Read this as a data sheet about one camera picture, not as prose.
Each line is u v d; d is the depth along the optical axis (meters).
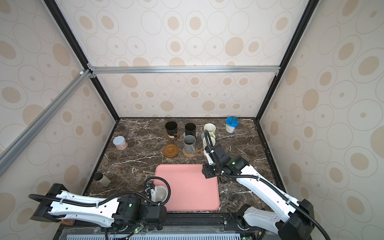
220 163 0.56
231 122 1.05
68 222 0.71
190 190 0.85
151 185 0.67
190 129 1.01
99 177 0.80
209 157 0.61
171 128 1.01
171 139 1.06
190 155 0.98
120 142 0.98
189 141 0.96
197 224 0.75
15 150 0.53
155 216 0.51
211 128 1.03
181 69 0.89
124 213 0.47
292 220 0.38
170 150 1.00
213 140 0.93
